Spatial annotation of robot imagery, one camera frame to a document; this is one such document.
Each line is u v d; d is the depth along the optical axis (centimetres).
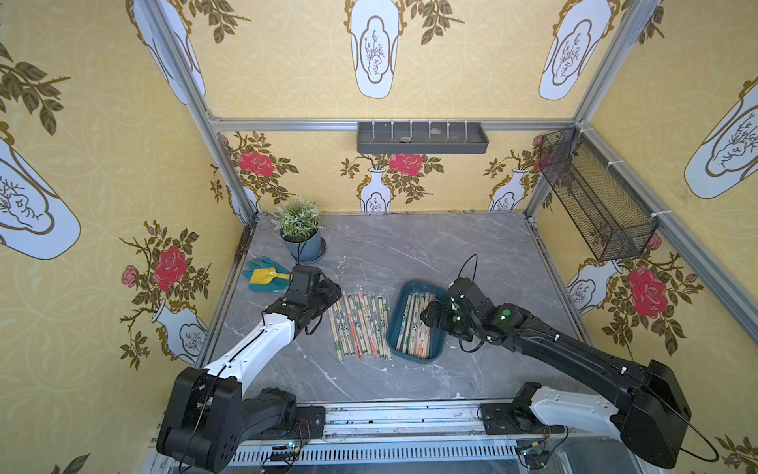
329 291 73
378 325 90
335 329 90
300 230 95
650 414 39
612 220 82
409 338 88
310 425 73
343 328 90
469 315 61
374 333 88
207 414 40
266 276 100
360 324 90
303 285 66
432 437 72
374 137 92
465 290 62
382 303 95
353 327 90
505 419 73
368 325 90
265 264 103
